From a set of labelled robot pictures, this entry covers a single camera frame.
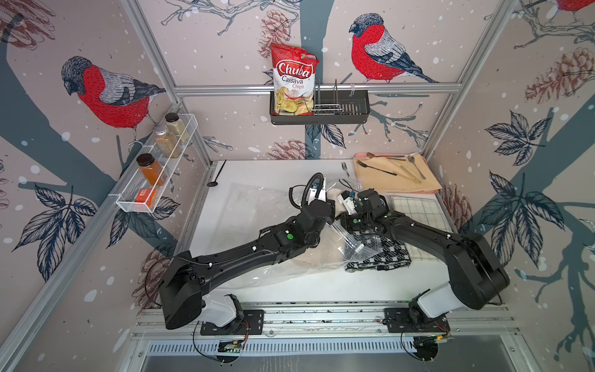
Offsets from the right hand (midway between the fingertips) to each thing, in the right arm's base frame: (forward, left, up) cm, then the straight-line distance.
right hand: (330, 223), depth 85 cm
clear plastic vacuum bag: (+11, +37, -10) cm, 40 cm away
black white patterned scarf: (-9, -19, -6) cm, 21 cm away
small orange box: (-6, +56, +23) cm, 61 cm away
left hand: (+2, +1, +18) cm, 18 cm away
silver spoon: (+47, -46, -10) cm, 66 cm away
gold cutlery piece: (+35, -43, -10) cm, 57 cm away
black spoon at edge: (+26, +56, -10) cm, 62 cm away
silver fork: (+39, -10, -10) cm, 42 cm away
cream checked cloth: (+11, -41, -6) cm, 43 cm away
